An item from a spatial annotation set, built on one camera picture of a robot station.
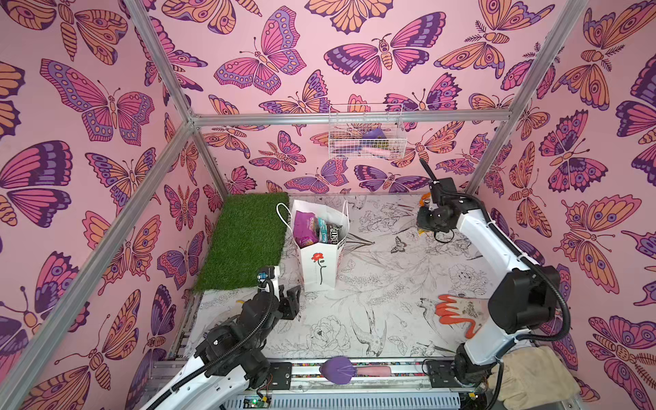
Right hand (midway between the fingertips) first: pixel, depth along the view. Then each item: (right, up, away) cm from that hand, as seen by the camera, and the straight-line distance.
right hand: (424, 220), depth 88 cm
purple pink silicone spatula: (-29, -44, -14) cm, 54 cm away
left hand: (-43, -19, -15) cm, 49 cm away
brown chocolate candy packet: (-32, -4, -7) cm, 33 cm away
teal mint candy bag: (-35, -3, -5) cm, 36 cm away
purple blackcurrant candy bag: (-41, -3, -6) cm, 41 cm away
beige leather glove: (+25, -44, -15) cm, 53 cm away
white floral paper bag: (-33, -10, -12) cm, 36 cm away
